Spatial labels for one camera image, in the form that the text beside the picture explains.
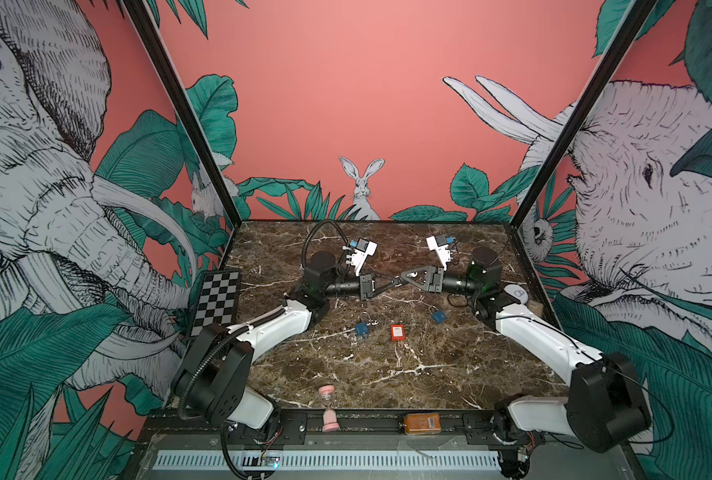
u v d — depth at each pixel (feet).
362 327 2.99
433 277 2.22
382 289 2.35
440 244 2.30
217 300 3.06
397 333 2.96
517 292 3.13
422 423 2.35
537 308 3.05
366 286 2.19
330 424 2.38
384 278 2.34
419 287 2.28
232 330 1.54
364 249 2.29
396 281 2.35
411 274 2.38
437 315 3.07
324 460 2.30
